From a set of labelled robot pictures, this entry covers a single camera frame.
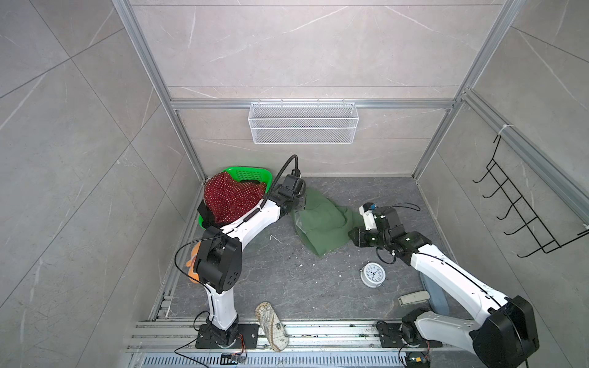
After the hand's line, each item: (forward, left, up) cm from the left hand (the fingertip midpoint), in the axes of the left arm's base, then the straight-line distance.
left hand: (301, 194), depth 91 cm
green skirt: (-10, -8, -7) cm, 15 cm away
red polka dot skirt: (+8, +34, -11) cm, 37 cm away
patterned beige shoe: (-44, +11, -13) cm, 48 cm away
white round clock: (-29, -26, -14) cm, 41 cm away
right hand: (-18, -19, -2) cm, 26 cm away
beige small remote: (-37, -40, -13) cm, 56 cm away
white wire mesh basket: (+30, -2, +13) cm, 33 cm away
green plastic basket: (+18, +19, -6) cm, 27 cm away
